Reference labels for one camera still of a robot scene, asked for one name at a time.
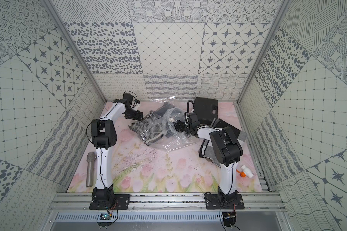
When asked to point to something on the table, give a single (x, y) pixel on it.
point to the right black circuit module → (229, 218)
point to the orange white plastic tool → (245, 172)
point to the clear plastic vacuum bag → (179, 139)
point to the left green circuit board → (105, 216)
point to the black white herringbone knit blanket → (150, 129)
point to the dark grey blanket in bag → (175, 118)
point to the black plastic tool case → (206, 109)
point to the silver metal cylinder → (91, 158)
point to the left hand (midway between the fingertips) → (142, 117)
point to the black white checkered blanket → (206, 150)
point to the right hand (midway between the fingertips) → (178, 129)
